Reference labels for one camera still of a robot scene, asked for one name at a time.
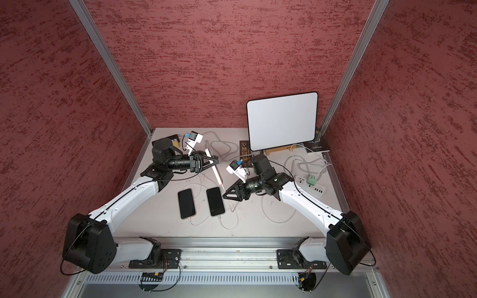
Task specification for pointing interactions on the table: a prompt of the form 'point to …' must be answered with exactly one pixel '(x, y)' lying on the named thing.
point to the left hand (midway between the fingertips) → (216, 163)
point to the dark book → (244, 149)
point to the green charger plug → (311, 180)
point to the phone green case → (215, 201)
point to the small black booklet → (317, 144)
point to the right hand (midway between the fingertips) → (227, 198)
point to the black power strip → (172, 137)
